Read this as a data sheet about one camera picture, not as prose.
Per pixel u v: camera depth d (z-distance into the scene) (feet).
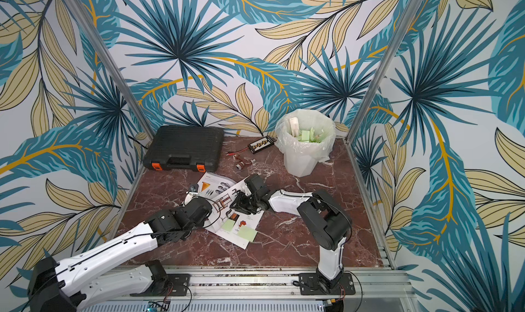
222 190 3.17
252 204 2.56
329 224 1.63
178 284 2.41
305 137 2.90
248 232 2.83
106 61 2.79
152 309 2.32
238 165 3.40
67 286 1.28
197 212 1.89
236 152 3.71
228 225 2.82
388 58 2.77
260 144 3.79
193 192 2.24
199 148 3.62
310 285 2.39
